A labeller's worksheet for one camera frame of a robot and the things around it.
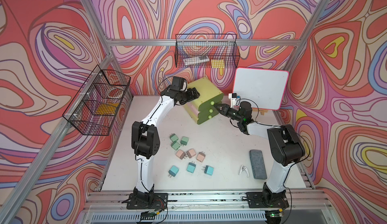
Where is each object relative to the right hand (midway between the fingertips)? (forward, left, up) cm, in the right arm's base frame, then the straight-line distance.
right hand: (214, 108), depth 91 cm
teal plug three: (-31, +6, -16) cm, 35 cm away
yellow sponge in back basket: (+21, -3, +18) cm, 28 cm away
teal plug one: (-31, +25, -15) cm, 43 cm away
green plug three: (-16, +25, -14) cm, 33 cm away
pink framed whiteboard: (+16, -36, 0) cm, 39 cm away
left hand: (+7, +11, +5) cm, 14 cm away
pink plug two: (-22, +15, -14) cm, 30 cm away
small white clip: (-31, -13, -15) cm, 37 cm away
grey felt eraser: (-30, -22, -14) cm, 40 cm away
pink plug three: (-24, +10, -15) cm, 30 cm away
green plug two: (-13, +20, -15) cm, 28 cm away
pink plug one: (-22, +22, -15) cm, 34 cm away
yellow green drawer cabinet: (-1, +8, +2) cm, 8 cm away
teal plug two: (-29, +15, -16) cm, 37 cm away
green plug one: (-10, +27, -15) cm, 32 cm away
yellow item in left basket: (-11, +55, +16) cm, 58 cm away
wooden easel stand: (+7, -36, -13) cm, 39 cm away
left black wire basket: (-10, +63, +14) cm, 66 cm away
